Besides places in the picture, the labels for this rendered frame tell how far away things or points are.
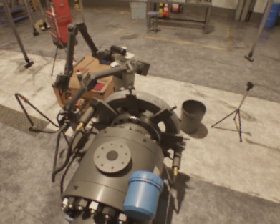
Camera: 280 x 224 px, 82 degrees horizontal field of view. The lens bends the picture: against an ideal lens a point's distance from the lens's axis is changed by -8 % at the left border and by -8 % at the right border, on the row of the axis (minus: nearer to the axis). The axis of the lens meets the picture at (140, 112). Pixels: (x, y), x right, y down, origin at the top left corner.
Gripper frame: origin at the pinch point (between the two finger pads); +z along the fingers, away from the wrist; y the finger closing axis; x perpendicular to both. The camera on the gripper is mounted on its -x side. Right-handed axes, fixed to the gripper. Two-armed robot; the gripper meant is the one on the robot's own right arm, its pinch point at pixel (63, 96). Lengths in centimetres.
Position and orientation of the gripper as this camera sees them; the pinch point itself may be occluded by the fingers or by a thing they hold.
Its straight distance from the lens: 177.6
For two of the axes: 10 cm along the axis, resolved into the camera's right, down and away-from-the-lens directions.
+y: 7.8, 4.2, -4.7
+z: -3.2, 9.0, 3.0
